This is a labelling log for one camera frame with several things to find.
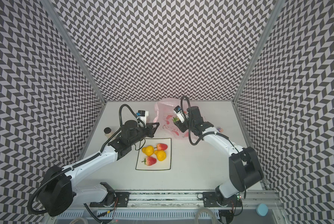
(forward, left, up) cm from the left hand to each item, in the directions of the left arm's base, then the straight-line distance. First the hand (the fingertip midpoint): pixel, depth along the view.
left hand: (159, 124), depth 78 cm
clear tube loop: (-38, -24, -17) cm, 48 cm away
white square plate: (-16, +1, -20) cm, 26 cm away
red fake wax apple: (-5, 0, -19) cm, 19 cm away
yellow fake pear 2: (-9, +8, -16) cm, 20 cm away
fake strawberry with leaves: (-14, +7, -18) cm, 24 cm away
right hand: (+5, -11, -7) cm, 14 cm away
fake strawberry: (+5, -9, -3) cm, 11 cm away
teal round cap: (-38, -52, -21) cm, 68 cm away
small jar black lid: (+4, +35, -11) cm, 37 cm away
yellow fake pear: (-11, 0, -16) cm, 20 cm away
